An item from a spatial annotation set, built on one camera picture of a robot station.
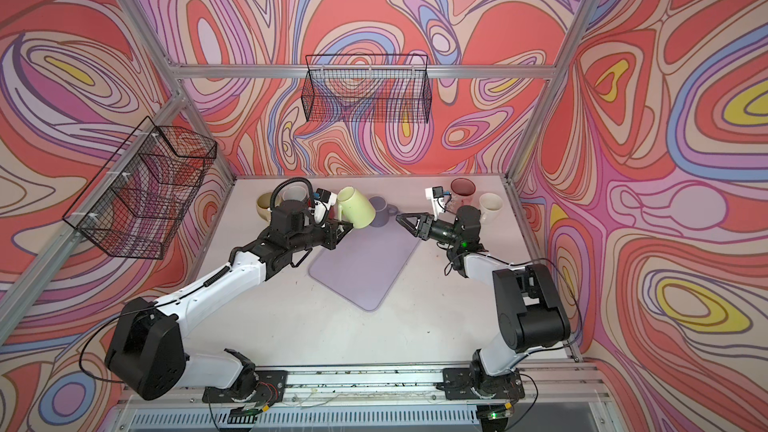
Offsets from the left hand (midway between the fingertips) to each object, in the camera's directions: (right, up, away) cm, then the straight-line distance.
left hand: (353, 224), depth 80 cm
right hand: (+13, 0, +3) cm, 13 cm away
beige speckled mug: (-34, +5, +22) cm, 41 cm away
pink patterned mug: (+35, +10, +22) cm, 43 cm away
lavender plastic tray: (+2, -14, +17) cm, 22 cm away
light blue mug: (-23, +10, +22) cm, 34 cm away
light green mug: (+1, +4, -3) cm, 5 cm away
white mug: (+44, +5, +19) cm, 48 cm away
